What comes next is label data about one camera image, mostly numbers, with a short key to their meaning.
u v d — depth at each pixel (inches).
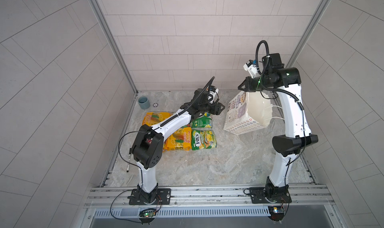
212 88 29.0
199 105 26.2
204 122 37.6
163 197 27.8
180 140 33.2
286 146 18.9
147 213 25.6
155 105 42.5
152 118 37.4
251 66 25.4
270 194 25.3
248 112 28.4
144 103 40.8
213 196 28.4
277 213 27.1
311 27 32.1
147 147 18.5
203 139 34.1
